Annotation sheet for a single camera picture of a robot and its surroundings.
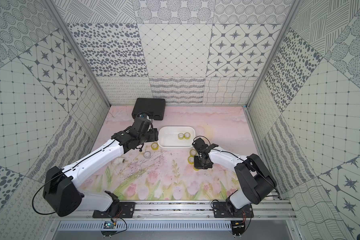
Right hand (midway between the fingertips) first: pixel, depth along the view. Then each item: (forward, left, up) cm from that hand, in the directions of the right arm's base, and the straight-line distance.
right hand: (200, 167), depth 88 cm
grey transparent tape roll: (+22, +13, +1) cm, 25 cm away
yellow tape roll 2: (+22, +8, +1) cm, 24 cm away
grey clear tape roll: (+8, +33, +1) cm, 34 cm away
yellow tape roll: (+14, +30, +1) cm, 33 cm away
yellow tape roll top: (+10, +4, 0) cm, 11 cm away
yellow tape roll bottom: (-1, +2, 0) cm, 3 cm away
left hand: (+13, +27, +20) cm, 36 cm away
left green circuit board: (-29, +46, -1) cm, 54 cm away
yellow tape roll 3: (+5, +5, 0) cm, 7 cm away
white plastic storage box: (+21, +21, +1) cm, 30 cm away
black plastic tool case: (+48, +34, +4) cm, 59 cm away
